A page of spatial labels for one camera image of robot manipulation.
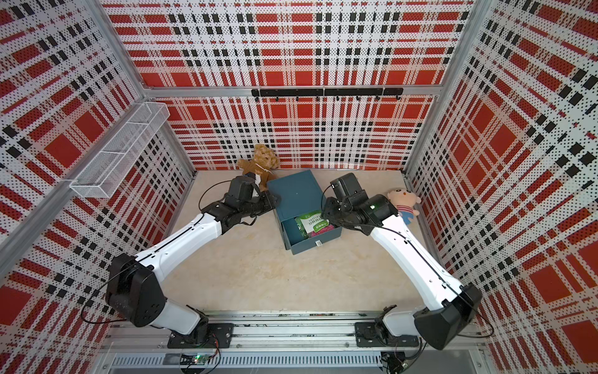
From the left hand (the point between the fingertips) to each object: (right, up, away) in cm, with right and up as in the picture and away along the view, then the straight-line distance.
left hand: (280, 199), depth 84 cm
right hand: (+18, -4, -11) cm, 21 cm away
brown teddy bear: (-11, +17, +27) cm, 34 cm away
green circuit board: (-28, -50, -12) cm, 59 cm away
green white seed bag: (+11, -8, -2) cm, 14 cm away
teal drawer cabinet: (+4, +1, +4) cm, 6 cm away
